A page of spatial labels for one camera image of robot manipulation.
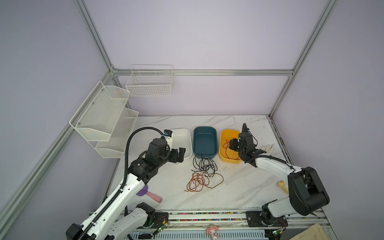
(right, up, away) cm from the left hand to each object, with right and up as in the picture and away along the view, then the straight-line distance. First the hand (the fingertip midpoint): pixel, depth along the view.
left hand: (175, 149), depth 74 cm
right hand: (+32, +3, +17) cm, 36 cm away
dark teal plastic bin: (+17, +2, +27) cm, 32 cm away
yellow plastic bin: (+31, -7, +24) cm, 40 cm away
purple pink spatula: (-19, -25, +8) cm, 32 cm away
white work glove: (+60, -3, +26) cm, 66 cm away
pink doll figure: (+18, -37, -6) cm, 42 cm away
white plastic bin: (0, +4, +28) cm, 28 cm away
